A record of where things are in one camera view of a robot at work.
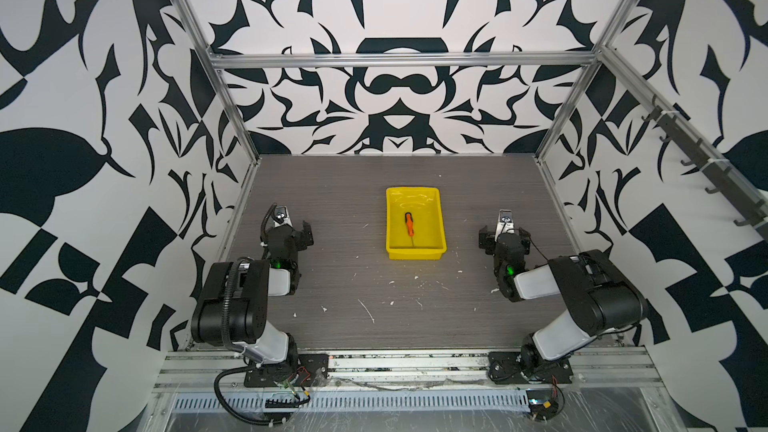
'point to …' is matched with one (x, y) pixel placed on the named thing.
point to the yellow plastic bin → (425, 205)
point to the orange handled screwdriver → (409, 225)
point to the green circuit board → (542, 403)
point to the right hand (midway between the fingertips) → (507, 224)
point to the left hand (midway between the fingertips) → (287, 220)
